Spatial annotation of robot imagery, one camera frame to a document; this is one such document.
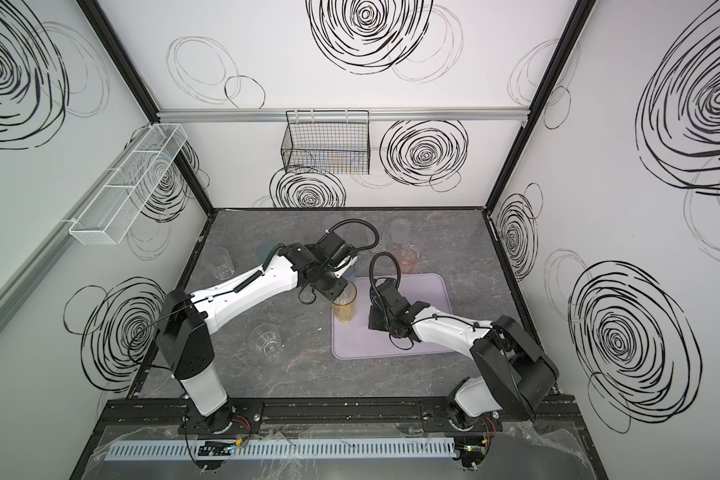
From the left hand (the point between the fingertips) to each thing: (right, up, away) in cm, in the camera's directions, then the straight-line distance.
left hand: (339, 284), depth 84 cm
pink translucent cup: (+21, +7, +13) cm, 25 cm away
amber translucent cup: (+2, -5, +1) cm, 6 cm away
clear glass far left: (-44, +5, +18) cm, 48 cm away
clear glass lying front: (-22, -17, +2) cm, 27 cm away
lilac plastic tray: (+4, -16, +3) cm, 17 cm away
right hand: (+8, -11, +4) cm, 15 cm away
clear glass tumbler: (+20, +16, +24) cm, 35 cm away
